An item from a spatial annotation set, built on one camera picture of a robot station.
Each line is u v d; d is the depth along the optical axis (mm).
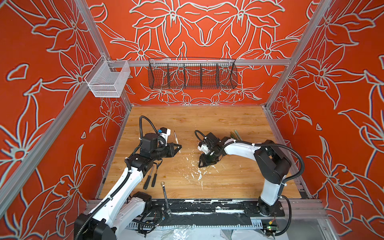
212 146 739
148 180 825
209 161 789
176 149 741
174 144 737
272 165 483
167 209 741
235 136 1009
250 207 732
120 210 455
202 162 805
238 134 1007
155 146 602
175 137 743
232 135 1009
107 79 928
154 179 825
